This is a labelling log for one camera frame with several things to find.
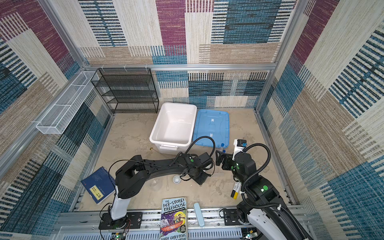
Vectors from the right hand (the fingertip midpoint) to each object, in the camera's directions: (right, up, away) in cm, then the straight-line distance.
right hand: (224, 155), depth 73 cm
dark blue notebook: (-67, -19, +11) cm, 70 cm away
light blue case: (-12, -28, -1) cm, 31 cm away
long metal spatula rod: (-42, -1, +26) cm, 49 cm away
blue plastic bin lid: (0, +16, +38) cm, 41 cm away
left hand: (-9, -15, +12) cm, 21 cm away
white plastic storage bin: (-29, +11, +34) cm, 46 cm away
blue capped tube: (0, +2, +6) cm, 6 cm away
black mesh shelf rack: (-63, +40, +38) cm, 84 cm away
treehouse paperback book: (-24, -30, -2) cm, 38 cm away
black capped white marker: (+7, -20, +8) cm, 23 cm away
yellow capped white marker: (+9, -20, +8) cm, 23 cm away
